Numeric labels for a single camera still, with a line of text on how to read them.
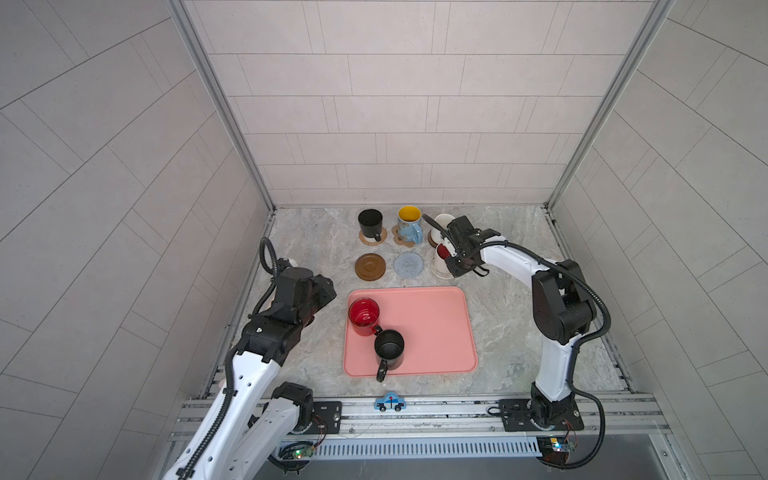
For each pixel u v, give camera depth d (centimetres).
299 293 53
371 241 103
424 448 68
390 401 72
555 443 69
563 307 50
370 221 102
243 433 43
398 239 106
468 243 70
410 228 99
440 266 93
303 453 64
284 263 65
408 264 99
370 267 99
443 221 80
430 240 105
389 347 80
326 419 71
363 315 86
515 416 71
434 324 86
